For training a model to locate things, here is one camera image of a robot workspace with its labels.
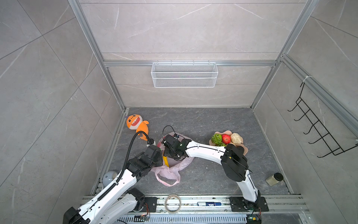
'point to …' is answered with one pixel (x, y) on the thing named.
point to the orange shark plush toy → (135, 122)
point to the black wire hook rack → (322, 132)
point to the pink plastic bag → (173, 171)
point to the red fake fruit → (226, 138)
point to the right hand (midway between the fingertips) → (166, 153)
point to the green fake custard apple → (216, 138)
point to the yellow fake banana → (166, 161)
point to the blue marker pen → (209, 203)
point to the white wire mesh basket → (184, 74)
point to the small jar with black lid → (274, 179)
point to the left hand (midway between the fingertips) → (158, 153)
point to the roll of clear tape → (169, 212)
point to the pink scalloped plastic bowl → (245, 149)
